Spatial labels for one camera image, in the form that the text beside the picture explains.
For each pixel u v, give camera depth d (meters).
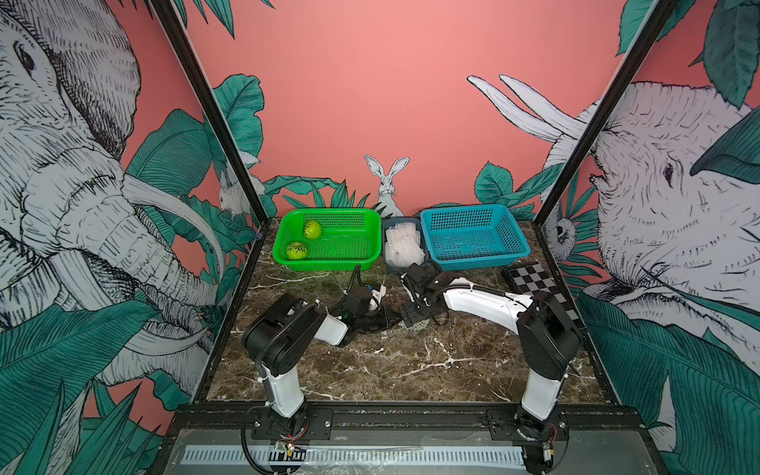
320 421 0.74
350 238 1.14
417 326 0.81
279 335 0.45
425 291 0.67
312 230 1.10
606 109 0.86
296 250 1.01
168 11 0.69
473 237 1.15
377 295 0.88
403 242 1.07
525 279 1.01
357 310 0.75
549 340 0.47
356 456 0.70
